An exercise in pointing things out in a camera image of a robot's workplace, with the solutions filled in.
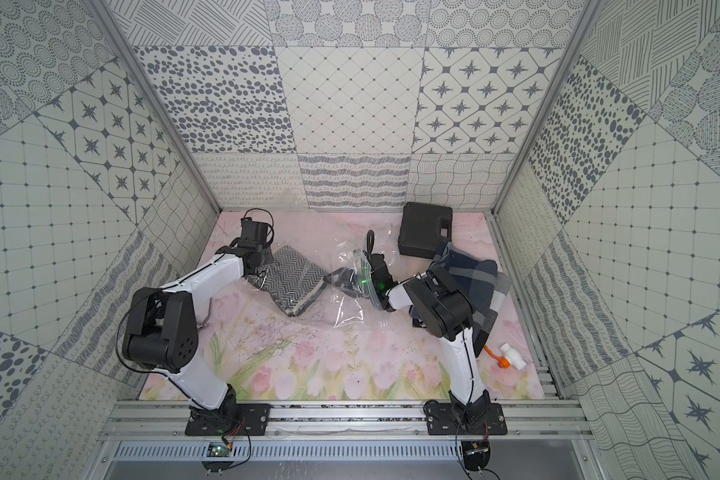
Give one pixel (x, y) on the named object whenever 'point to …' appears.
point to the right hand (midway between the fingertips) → (329, 284)
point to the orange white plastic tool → (509, 357)
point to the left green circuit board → (217, 449)
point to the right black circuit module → (476, 454)
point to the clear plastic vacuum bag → (353, 289)
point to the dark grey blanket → (476, 278)
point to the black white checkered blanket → (500, 294)
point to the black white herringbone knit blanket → (290, 280)
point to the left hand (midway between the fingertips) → (266, 251)
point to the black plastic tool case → (424, 228)
